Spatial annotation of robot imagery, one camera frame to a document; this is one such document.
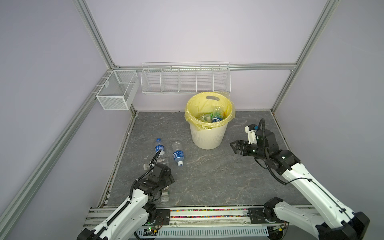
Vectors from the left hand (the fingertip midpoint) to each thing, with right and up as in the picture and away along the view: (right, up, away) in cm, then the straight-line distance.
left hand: (167, 181), depth 84 cm
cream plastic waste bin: (+25, +23, +4) cm, 34 cm away
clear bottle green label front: (0, -5, -7) cm, 8 cm away
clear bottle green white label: (+23, +37, +9) cm, 44 cm away
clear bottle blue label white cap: (+29, +38, +6) cm, 48 cm away
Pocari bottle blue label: (+5, +14, +6) cm, 16 cm away
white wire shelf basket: (+9, +63, +13) cm, 65 cm away
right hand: (+37, +22, -9) cm, 44 cm away
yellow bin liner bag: (+18, +45, +12) cm, 50 cm away
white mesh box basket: (-37, +56, +19) cm, 69 cm away
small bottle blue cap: (-7, +18, +10) cm, 22 cm away
